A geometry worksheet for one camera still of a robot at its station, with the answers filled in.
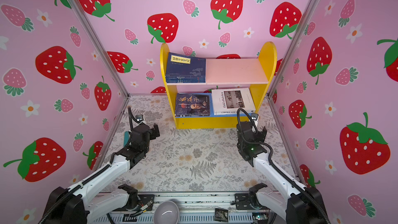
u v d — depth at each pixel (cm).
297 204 40
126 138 98
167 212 71
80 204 40
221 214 69
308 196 39
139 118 71
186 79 69
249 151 59
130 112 61
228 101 93
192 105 93
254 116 69
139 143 62
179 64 71
